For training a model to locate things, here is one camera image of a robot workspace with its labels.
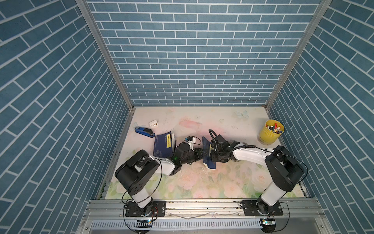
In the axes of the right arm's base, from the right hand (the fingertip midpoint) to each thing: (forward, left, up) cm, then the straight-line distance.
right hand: (211, 159), depth 92 cm
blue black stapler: (+15, +47, +3) cm, 50 cm away
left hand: (-2, +1, +9) cm, 9 cm away
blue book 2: (-3, +3, +5) cm, 7 cm away
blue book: (+4, +30, +6) cm, 31 cm away
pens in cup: (+20, -40, +10) cm, 46 cm away
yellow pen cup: (+14, -35, +14) cm, 40 cm away
